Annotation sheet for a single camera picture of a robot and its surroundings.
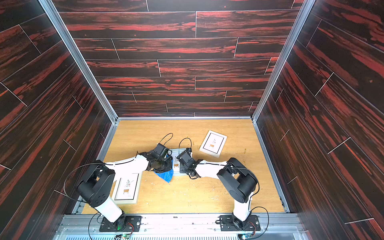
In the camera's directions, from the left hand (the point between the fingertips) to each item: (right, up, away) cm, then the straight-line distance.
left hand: (173, 167), depth 91 cm
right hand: (+8, +1, +4) cm, 9 cm away
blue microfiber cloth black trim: (-3, -3, -5) cm, 7 cm away
